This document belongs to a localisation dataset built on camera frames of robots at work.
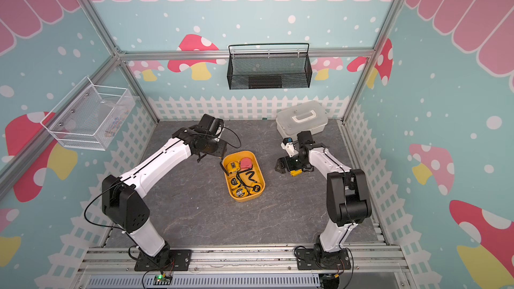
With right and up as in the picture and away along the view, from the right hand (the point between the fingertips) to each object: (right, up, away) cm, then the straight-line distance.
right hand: (285, 165), depth 93 cm
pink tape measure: (-19, 0, +7) cm, 20 cm away
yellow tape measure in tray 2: (-14, -10, -3) cm, 17 cm away
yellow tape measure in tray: (-21, -11, -5) cm, 24 cm away
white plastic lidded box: (+14, +25, +13) cm, 31 cm away
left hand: (-30, +8, -8) cm, 31 cm away
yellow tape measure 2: (-25, -1, +4) cm, 26 cm away
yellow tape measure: (+5, -4, +3) cm, 7 cm away
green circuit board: (-48, -39, -20) cm, 65 cm away
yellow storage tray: (-13, -5, +1) cm, 14 cm away
